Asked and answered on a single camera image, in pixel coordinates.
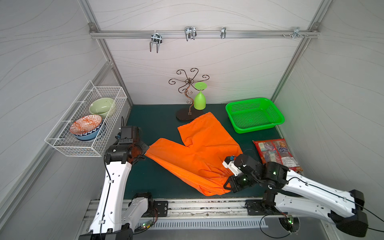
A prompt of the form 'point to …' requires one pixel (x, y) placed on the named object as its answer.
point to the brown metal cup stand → (186, 115)
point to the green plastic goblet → (199, 102)
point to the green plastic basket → (253, 115)
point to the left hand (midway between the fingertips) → (143, 148)
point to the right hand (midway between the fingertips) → (224, 187)
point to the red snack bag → (278, 151)
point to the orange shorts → (201, 160)
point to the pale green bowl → (101, 106)
